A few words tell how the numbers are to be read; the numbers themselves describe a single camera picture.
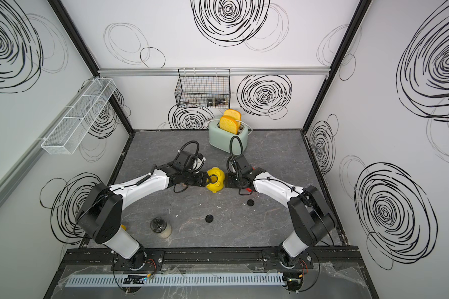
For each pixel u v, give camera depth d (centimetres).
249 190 63
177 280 96
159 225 72
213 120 103
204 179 77
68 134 72
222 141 100
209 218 85
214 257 75
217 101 88
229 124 96
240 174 69
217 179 88
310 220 44
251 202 89
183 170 70
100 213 45
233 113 99
